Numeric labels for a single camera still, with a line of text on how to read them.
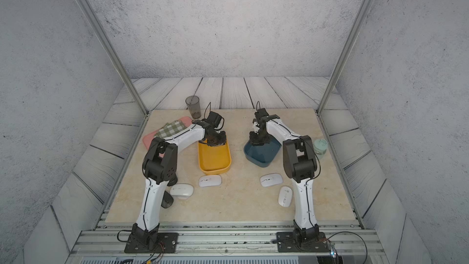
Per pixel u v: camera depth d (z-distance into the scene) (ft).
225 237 2.48
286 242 2.37
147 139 3.57
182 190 2.85
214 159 3.07
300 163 1.89
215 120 2.79
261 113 2.78
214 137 2.85
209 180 2.91
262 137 2.89
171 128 3.65
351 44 2.90
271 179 2.92
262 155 3.60
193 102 3.67
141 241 2.12
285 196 2.74
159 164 1.92
